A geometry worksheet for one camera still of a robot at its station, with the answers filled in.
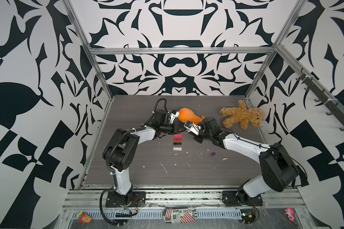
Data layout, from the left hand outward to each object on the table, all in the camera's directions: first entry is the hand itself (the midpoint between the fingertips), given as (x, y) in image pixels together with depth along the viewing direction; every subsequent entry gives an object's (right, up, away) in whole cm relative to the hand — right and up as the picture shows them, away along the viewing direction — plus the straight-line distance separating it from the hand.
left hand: (185, 127), depth 88 cm
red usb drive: (-4, -9, +8) cm, 13 cm away
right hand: (+3, 0, +1) cm, 3 cm away
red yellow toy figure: (-50, -40, -21) cm, 67 cm away
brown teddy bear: (+41, +7, +14) cm, 44 cm away
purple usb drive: (+17, -17, +1) cm, 24 cm away
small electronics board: (+29, -42, -17) cm, 54 cm away
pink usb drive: (-5, -4, -5) cm, 8 cm away
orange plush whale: (+2, +8, +11) cm, 14 cm away
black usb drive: (-5, -11, +6) cm, 13 cm away
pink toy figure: (+49, -40, -18) cm, 66 cm away
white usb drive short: (-5, -14, +3) cm, 15 cm away
